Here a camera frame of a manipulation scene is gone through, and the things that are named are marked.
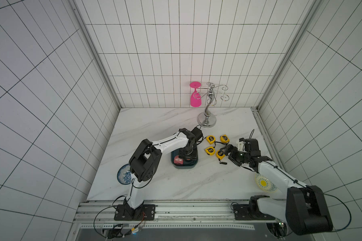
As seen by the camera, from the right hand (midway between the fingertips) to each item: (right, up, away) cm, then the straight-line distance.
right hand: (219, 152), depth 87 cm
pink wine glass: (-13, +36, +17) cm, 42 cm away
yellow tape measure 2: (-3, +6, +11) cm, 13 cm away
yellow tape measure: (+6, +6, +12) cm, 15 cm away
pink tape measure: (-26, -5, +2) cm, 26 cm away
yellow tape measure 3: (-5, 0, +6) cm, 7 cm away
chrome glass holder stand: (-4, +19, +23) cm, 30 cm away
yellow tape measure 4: (+1, -2, +3) cm, 4 cm away
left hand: (-20, -5, 0) cm, 20 cm away
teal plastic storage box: (-19, -8, 0) cm, 21 cm away
